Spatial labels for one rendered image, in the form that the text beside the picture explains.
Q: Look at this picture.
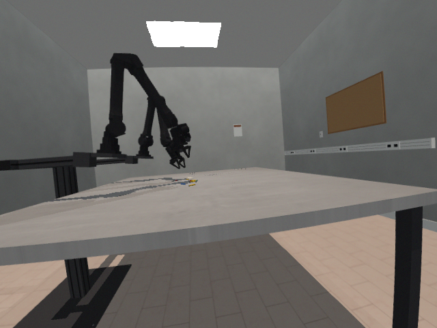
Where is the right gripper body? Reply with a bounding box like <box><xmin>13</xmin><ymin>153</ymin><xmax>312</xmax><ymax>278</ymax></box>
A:
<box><xmin>171</xmin><ymin>135</ymin><xmax>188</xmax><ymax>150</ymax></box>

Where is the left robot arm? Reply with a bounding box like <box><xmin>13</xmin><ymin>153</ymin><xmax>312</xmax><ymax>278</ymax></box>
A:
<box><xmin>136</xmin><ymin>97</ymin><xmax>175</xmax><ymax>157</ymax></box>

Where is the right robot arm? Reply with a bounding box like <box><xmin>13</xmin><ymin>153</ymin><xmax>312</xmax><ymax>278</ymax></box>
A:
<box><xmin>97</xmin><ymin>53</ymin><xmax>191</xmax><ymax>154</ymax></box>

